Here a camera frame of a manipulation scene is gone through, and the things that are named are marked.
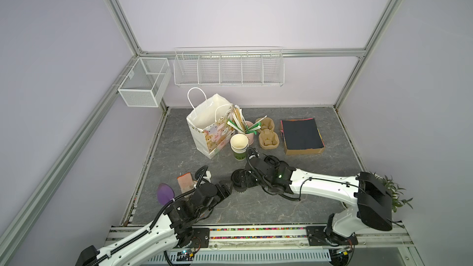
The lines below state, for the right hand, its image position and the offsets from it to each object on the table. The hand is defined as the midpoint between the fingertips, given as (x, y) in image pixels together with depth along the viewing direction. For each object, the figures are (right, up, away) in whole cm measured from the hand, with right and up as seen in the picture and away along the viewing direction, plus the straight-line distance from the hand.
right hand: (244, 174), depth 80 cm
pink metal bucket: (+4, +16, +17) cm, 24 cm away
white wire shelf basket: (-7, +53, +18) cm, 57 cm away
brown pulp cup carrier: (+14, +14, +22) cm, 30 cm away
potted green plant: (+59, -4, -10) cm, 60 cm away
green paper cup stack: (-2, +12, +12) cm, 18 cm away
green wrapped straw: (+5, +20, +12) cm, 24 cm away
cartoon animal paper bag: (-18, +24, +12) cm, 32 cm away
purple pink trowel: (-38, -11, +7) cm, 40 cm away
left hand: (-6, -6, -2) cm, 9 cm away
